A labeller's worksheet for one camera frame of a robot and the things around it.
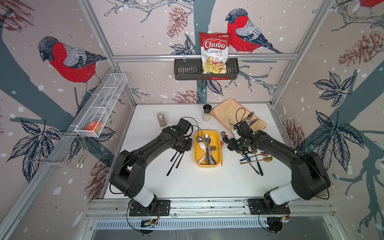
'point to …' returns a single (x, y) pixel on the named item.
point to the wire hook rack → (63, 150)
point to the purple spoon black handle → (180, 152)
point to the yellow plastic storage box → (215, 136)
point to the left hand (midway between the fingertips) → (191, 144)
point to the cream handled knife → (229, 120)
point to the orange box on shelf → (94, 126)
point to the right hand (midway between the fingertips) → (230, 145)
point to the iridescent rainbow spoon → (224, 134)
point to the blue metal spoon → (174, 156)
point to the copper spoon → (180, 159)
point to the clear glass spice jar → (161, 119)
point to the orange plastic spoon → (221, 144)
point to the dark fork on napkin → (249, 116)
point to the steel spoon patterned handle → (208, 155)
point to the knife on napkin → (252, 121)
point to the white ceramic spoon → (203, 146)
